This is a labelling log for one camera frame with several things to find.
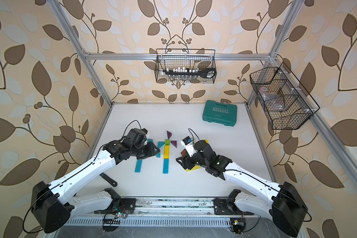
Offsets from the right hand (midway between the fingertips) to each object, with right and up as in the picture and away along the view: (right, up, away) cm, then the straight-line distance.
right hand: (181, 155), depth 78 cm
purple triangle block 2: (-5, +4, +19) cm, 20 cm away
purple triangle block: (-9, +9, +21) cm, 24 cm away
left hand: (-12, +3, -2) cm, 12 cm away
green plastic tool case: (+29, +24, +30) cm, 48 cm away
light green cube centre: (-10, +4, +20) cm, 23 cm away
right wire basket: (+57, +23, -6) cm, 62 cm away
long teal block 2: (-26, -9, +10) cm, 29 cm away
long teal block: (-10, -9, +10) cm, 16 cm away
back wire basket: (0, +54, +16) cm, 56 cm away
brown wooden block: (+1, -2, +15) cm, 15 cm away
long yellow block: (+7, -4, -8) cm, 11 cm away
